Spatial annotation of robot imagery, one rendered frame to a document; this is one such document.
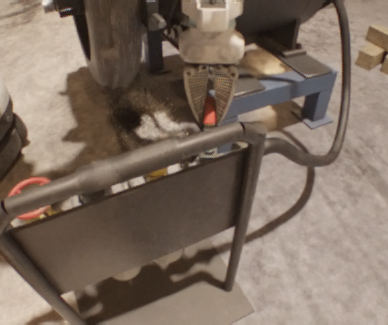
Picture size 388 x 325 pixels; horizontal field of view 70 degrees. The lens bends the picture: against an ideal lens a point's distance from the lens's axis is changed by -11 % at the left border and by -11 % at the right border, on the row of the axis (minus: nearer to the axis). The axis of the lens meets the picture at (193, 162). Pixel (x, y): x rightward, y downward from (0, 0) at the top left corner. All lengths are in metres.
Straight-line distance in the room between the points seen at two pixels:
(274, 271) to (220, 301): 0.18
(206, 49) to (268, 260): 0.64
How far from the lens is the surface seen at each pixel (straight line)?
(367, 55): 2.05
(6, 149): 1.21
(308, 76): 1.22
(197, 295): 0.86
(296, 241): 0.99
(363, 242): 1.07
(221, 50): 0.49
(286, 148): 0.59
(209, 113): 0.55
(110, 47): 0.84
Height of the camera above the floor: 0.81
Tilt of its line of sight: 45 degrees down
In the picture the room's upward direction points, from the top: 1 degrees counter-clockwise
